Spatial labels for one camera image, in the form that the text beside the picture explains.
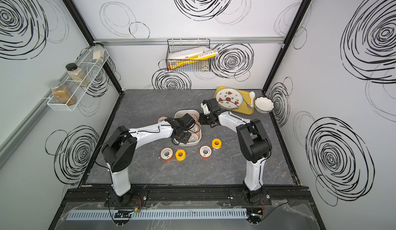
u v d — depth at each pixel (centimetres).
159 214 96
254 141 51
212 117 72
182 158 86
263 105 110
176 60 85
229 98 114
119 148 49
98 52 87
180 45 93
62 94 63
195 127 78
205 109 88
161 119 102
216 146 91
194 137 92
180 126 67
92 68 95
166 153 87
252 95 116
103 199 75
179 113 100
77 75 71
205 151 88
